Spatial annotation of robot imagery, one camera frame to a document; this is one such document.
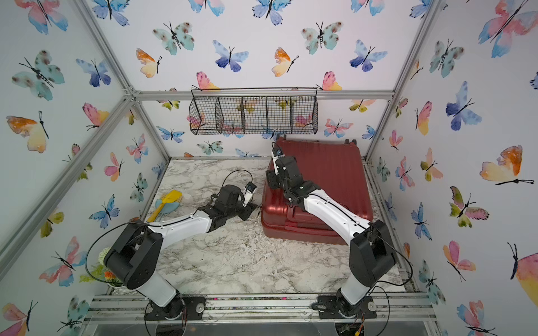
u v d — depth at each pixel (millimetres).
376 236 477
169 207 1005
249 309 753
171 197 1029
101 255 699
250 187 786
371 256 438
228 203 706
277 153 713
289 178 623
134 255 449
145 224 494
